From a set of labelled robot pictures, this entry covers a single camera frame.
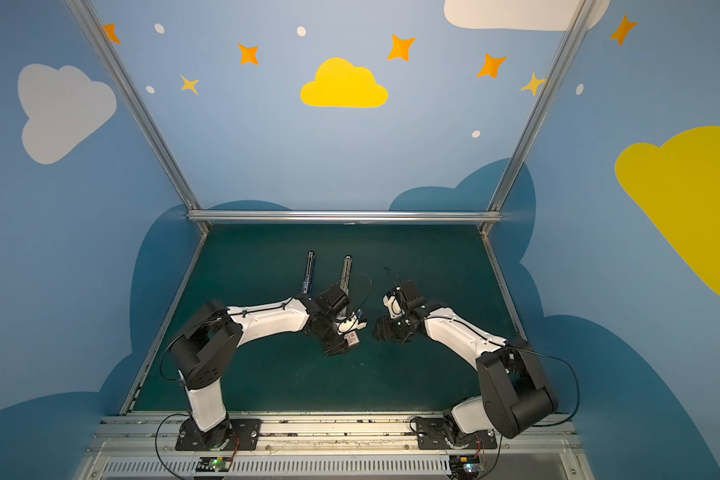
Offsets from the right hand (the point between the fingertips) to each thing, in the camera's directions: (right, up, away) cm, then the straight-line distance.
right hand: (383, 331), depth 88 cm
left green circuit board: (-43, -28, -16) cm, 54 cm away
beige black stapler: (-12, +14, +16) cm, 25 cm away
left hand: (-12, -4, +2) cm, 12 cm away
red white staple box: (-9, -3, +3) cm, 10 cm away
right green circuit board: (+19, -29, -16) cm, 38 cm away
